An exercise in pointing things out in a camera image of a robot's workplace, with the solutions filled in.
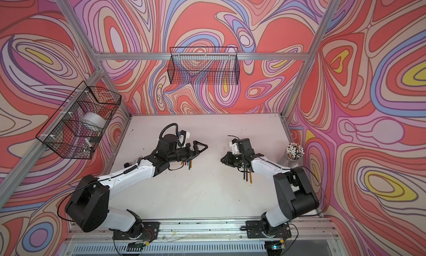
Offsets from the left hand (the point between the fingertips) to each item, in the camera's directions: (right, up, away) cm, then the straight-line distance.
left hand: (205, 151), depth 79 cm
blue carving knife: (-10, -11, +16) cm, 22 cm away
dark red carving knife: (+22, -15, +12) cm, 29 cm away
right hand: (+9, -8, +10) cm, 16 cm away
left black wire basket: (-61, +12, -1) cm, 63 cm away
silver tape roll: (-51, +16, -4) cm, 54 cm away
